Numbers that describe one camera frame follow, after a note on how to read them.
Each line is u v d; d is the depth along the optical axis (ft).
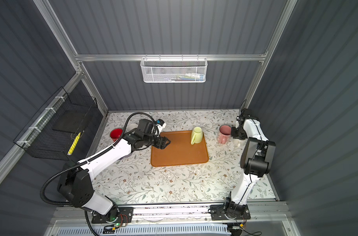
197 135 3.13
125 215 2.39
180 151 3.22
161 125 2.45
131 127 3.25
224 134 3.06
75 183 1.39
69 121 2.50
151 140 2.33
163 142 2.47
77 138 2.33
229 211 2.24
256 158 1.70
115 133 3.34
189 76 3.01
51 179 1.33
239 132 2.66
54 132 2.37
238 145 2.99
